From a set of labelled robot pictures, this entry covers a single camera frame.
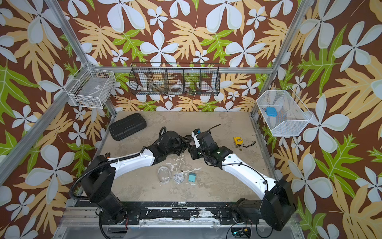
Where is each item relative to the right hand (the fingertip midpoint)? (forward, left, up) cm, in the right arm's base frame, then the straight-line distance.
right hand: (189, 148), depth 81 cm
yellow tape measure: (+15, -34, -15) cm, 40 cm away
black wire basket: (+43, +27, +16) cm, 53 cm away
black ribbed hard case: (+25, +45, -10) cm, 52 cm away
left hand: (+6, -2, +1) cm, 6 cm away
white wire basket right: (+12, -54, +14) cm, 58 cm away
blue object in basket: (+20, -48, +9) cm, 53 cm away
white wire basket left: (+29, +56, +19) cm, 65 cm away
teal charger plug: (-10, -1, -15) cm, 19 cm away
